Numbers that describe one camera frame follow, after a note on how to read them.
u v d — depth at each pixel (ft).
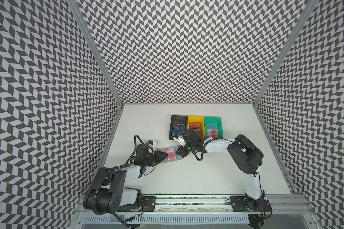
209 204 2.47
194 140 2.47
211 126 3.34
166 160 2.82
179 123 3.49
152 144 2.77
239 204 2.46
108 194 1.38
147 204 2.38
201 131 3.32
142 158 2.31
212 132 3.26
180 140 2.78
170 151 2.97
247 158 1.66
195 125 3.35
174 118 3.37
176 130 3.29
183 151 2.67
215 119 3.49
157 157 2.57
